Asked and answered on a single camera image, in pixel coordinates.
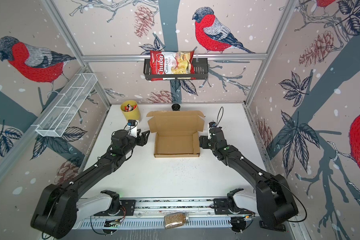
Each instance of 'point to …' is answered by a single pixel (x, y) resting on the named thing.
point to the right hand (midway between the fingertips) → (202, 139)
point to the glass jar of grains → (176, 220)
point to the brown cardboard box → (176, 132)
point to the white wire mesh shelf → (57, 118)
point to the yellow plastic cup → (130, 110)
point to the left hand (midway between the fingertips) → (144, 130)
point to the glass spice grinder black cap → (175, 107)
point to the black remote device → (280, 227)
